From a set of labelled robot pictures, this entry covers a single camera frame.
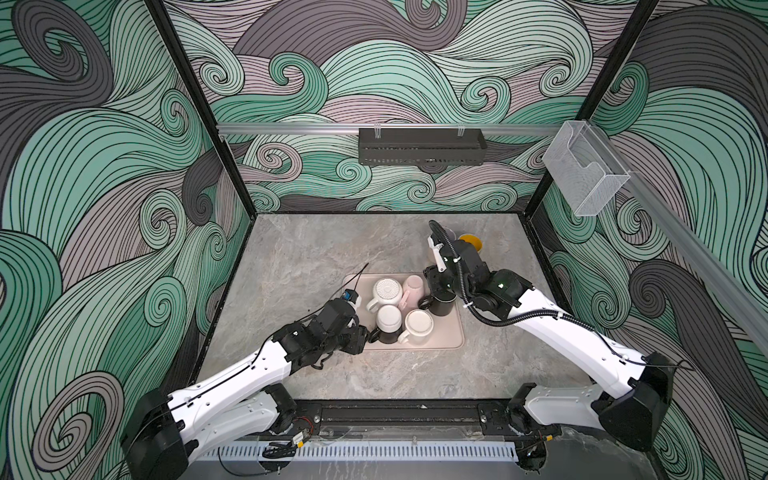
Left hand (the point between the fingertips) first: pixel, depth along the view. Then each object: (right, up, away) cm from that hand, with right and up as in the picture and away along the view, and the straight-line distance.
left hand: (363, 331), depth 78 cm
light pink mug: (+15, +9, +8) cm, 19 cm away
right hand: (+18, +17, -2) cm, 24 cm away
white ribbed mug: (+7, +9, +10) cm, 15 cm away
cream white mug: (+16, 0, +5) cm, 17 cm away
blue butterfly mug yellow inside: (+36, +24, +18) cm, 47 cm away
